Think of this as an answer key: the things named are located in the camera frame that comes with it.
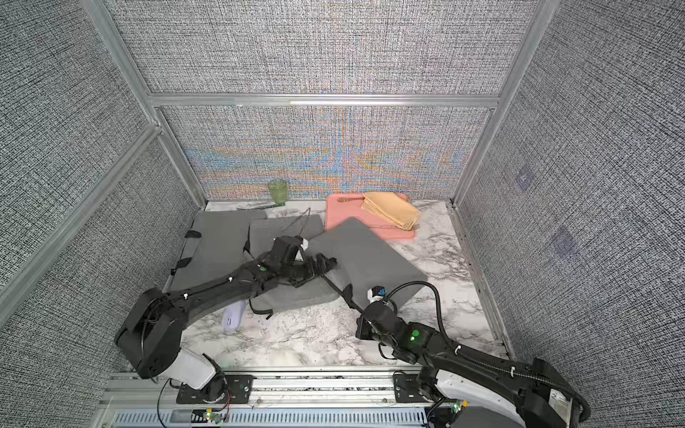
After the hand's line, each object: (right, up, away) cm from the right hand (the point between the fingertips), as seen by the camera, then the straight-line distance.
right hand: (353, 317), depth 80 cm
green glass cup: (-31, +43, +39) cm, 66 cm away
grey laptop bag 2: (-50, +20, +18) cm, 57 cm away
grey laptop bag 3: (+5, +15, +20) cm, 26 cm away
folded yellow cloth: (+18, +35, +35) cm, 52 cm away
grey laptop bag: (-37, +25, +32) cm, 55 cm away
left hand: (-7, +15, +3) cm, 17 cm away
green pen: (-42, +37, +40) cm, 69 cm away
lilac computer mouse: (-38, -1, +4) cm, 38 cm away
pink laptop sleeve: (-3, +36, +38) cm, 52 cm away
